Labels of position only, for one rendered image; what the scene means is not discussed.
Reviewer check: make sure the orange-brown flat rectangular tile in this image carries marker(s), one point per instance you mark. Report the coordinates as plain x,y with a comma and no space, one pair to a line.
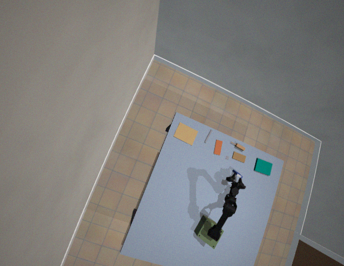
218,146

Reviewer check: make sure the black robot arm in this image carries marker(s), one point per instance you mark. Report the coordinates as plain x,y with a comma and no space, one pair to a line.
228,210

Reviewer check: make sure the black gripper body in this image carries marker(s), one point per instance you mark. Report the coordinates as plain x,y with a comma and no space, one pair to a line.
230,179

